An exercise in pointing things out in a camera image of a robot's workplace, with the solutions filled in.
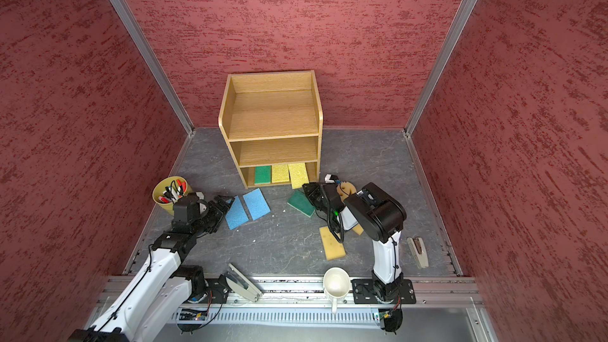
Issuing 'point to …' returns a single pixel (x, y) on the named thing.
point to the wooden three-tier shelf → (273, 119)
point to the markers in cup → (173, 192)
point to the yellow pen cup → (160, 188)
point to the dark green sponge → (298, 200)
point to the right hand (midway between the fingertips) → (300, 189)
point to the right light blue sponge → (256, 203)
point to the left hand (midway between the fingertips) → (232, 209)
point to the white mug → (336, 283)
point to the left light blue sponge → (236, 215)
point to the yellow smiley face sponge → (345, 188)
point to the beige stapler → (419, 251)
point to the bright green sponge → (263, 174)
